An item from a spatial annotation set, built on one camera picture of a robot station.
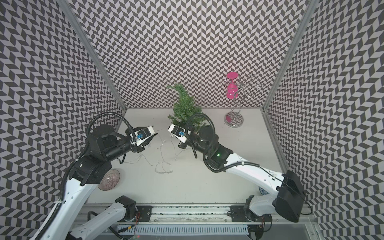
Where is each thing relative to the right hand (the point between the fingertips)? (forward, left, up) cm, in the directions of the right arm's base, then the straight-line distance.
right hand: (172, 128), depth 65 cm
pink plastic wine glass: (+42, -35, -13) cm, 56 cm away
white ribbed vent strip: (-34, -24, -35) cm, 54 cm away
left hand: (-2, +8, +2) cm, 8 cm away
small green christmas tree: (+17, -4, -4) cm, 18 cm away
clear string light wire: (+2, +3, -34) cm, 34 cm away
